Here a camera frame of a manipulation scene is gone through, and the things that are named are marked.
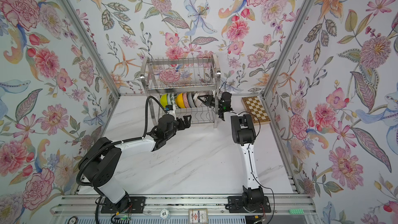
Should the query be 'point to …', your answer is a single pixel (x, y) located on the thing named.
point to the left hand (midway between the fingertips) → (188, 118)
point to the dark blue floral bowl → (190, 101)
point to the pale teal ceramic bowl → (169, 99)
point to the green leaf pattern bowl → (173, 96)
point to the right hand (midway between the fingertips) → (197, 98)
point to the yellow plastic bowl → (180, 101)
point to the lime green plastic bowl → (164, 99)
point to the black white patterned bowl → (186, 100)
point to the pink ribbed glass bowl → (197, 101)
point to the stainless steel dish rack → (189, 84)
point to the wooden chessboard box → (259, 114)
